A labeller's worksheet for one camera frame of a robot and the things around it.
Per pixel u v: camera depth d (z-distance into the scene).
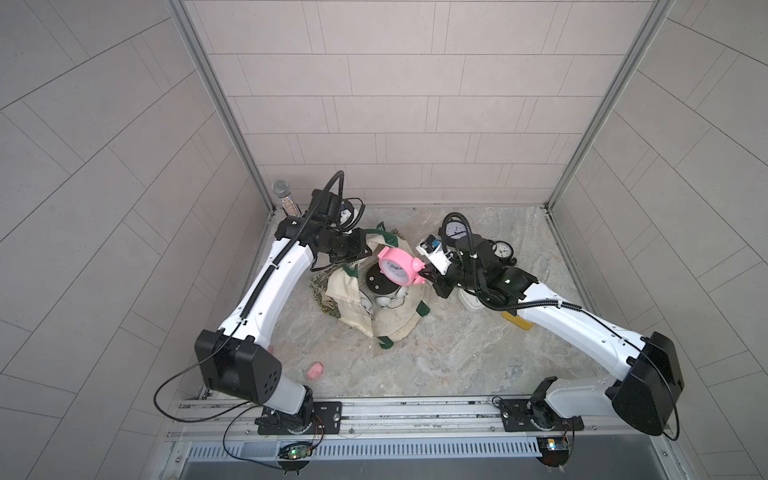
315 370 0.76
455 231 1.08
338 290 0.76
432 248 0.63
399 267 0.72
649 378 0.38
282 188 0.83
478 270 0.57
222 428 0.70
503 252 0.99
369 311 0.86
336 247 0.62
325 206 0.58
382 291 0.87
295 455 0.65
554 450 0.68
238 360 0.39
